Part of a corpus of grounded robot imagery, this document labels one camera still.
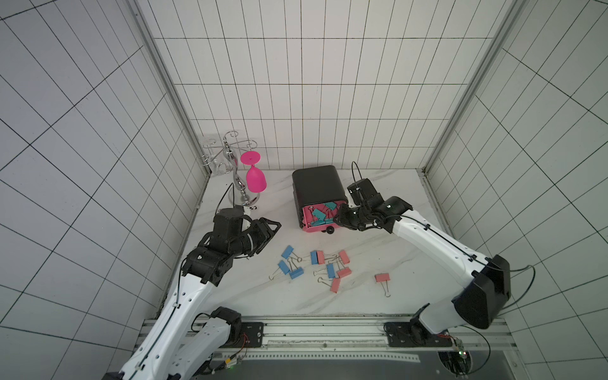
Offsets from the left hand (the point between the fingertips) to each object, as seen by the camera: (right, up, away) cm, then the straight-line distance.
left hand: (275, 234), depth 71 cm
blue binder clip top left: (+2, -12, +21) cm, 24 cm away
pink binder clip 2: (+24, -17, +16) cm, 33 cm away
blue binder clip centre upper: (+12, -13, +18) cm, 25 cm away
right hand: (+16, +3, +7) cm, 18 cm away
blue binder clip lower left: (+6, -17, +15) cm, 24 cm away
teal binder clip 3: (+19, +8, +16) cm, 26 cm away
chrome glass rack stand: (-21, +10, +39) cm, 46 cm away
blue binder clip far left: (0, -16, +16) cm, 23 cm away
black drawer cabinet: (+14, +15, +28) cm, 35 cm away
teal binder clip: (+18, +2, +14) cm, 23 cm away
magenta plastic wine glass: (-11, +17, +21) cm, 29 cm away
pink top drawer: (+10, +3, +16) cm, 19 cm away
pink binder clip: (+24, -12, +19) cm, 33 cm away
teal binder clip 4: (+14, +5, +15) cm, 21 cm away
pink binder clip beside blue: (+15, -13, +18) cm, 27 cm away
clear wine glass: (-30, +25, +29) cm, 49 cm away
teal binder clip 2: (+14, +1, +14) cm, 20 cm away
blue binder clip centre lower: (+18, -17, +16) cm, 30 cm away
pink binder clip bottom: (+20, -21, +13) cm, 31 cm away
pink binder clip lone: (+38, -19, +14) cm, 45 cm away
